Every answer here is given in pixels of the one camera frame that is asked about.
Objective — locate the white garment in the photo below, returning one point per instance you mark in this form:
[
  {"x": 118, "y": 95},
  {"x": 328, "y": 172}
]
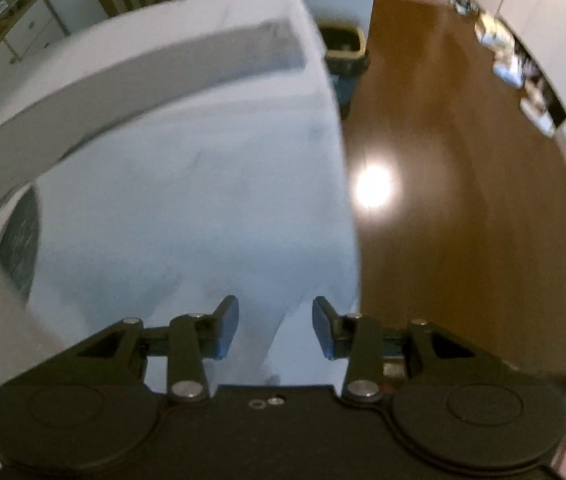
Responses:
[{"x": 113, "y": 55}]

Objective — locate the white flat box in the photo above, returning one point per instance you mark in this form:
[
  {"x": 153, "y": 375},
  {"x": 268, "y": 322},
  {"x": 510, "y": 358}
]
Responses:
[{"x": 492, "y": 30}]

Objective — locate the dark trash bin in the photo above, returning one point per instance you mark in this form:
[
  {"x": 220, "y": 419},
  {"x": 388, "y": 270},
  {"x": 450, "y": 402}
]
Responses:
[{"x": 343, "y": 75}]

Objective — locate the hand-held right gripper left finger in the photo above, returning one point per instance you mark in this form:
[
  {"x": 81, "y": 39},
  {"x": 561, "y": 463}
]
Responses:
[{"x": 225, "y": 327}]

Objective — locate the white shoes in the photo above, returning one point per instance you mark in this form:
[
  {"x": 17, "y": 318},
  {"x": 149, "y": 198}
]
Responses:
[{"x": 508, "y": 67}]

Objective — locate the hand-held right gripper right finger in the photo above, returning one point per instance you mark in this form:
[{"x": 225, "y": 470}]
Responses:
[{"x": 322, "y": 327}]

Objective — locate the black and white sneakers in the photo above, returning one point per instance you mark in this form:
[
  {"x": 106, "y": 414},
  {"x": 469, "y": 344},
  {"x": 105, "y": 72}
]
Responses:
[{"x": 464, "y": 2}]

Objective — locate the white drawer cabinet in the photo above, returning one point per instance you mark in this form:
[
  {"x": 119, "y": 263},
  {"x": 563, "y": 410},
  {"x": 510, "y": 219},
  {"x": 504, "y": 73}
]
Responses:
[{"x": 23, "y": 30}]

